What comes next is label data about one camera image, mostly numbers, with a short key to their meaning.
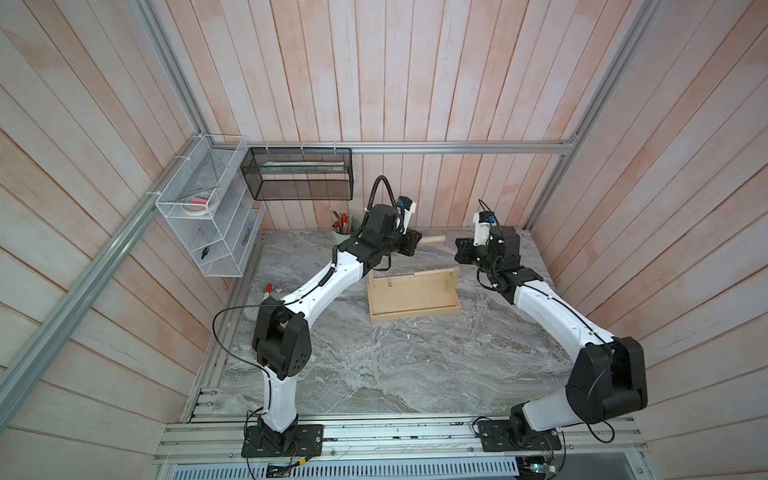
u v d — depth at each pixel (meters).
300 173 1.03
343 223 0.96
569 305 0.53
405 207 0.73
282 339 0.48
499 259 0.65
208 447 0.74
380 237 0.65
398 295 1.00
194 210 0.73
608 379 0.43
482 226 0.75
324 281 0.54
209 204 0.71
